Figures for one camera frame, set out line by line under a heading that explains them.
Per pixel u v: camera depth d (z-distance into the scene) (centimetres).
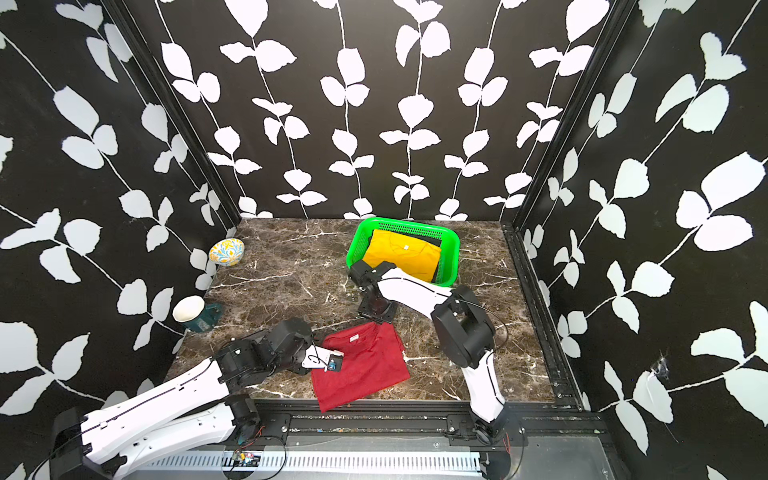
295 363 67
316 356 63
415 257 107
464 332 51
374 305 76
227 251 110
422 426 76
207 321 88
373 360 84
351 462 70
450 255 106
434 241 109
